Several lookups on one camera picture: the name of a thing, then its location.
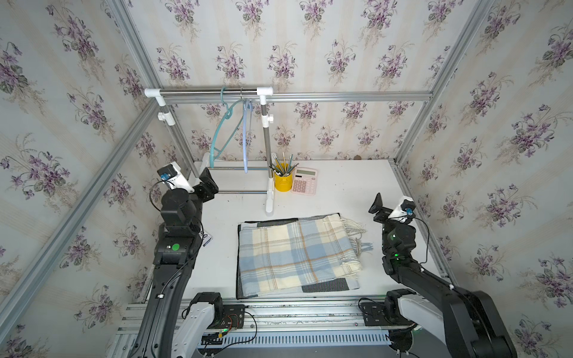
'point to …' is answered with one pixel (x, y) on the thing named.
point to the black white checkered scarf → (338, 285)
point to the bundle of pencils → (283, 168)
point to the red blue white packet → (206, 239)
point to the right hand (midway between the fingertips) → (393, 198)
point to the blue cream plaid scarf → (286, 256)
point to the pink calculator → (304, 181)
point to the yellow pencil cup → (283, 183)
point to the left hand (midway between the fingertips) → (202, 174)
